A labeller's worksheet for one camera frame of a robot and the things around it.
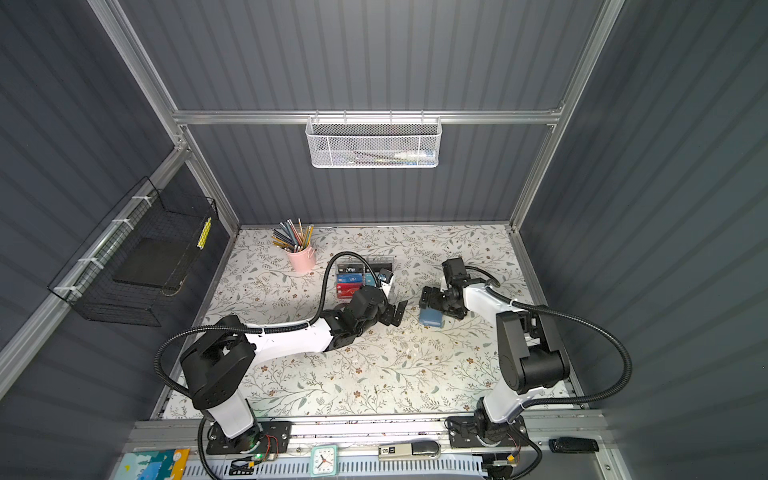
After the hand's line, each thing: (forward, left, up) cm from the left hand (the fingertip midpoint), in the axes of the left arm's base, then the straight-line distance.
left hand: (394, 295), depth 86 cm
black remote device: (-38, -42, -14) cm, 58 cm away
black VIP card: (+15, +13, -5) cm, 20 cm away
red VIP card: (+9, +15, -10) cm, 20 cm away
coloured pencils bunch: (+26, +34, -1) cm, 43 cm away
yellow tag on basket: (+14, +53, +13) cm, 56 cm away
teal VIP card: (+11, +8, -7) cm, 15 cm away
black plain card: (+15, +4, -5) cm, 16 cm away
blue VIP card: (+12, +14, -8) cm, 20 cm away
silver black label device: (-37, -1, -8) cm, 38 cm away
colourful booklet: (-36, +58, -12) cm, 69 cm away
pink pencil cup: (+21, +31, -8) cm, 38 cm away
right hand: (+1, -14, -9) cm, 17 cm away
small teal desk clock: (-38, +19, -11) cm, 44 cm away
